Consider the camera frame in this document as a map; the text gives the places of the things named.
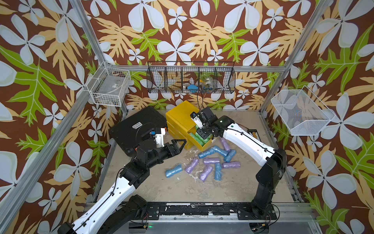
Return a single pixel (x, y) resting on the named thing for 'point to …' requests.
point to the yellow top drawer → (192, 143)
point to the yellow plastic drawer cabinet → (179, 123)
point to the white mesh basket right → (300, 112)
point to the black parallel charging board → (253, 133)
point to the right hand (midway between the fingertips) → (201, 128)
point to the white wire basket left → (109, 86)
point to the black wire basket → (191, 77)
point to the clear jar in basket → (208, 84)
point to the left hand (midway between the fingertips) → (182, 142)
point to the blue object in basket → (193, 88)
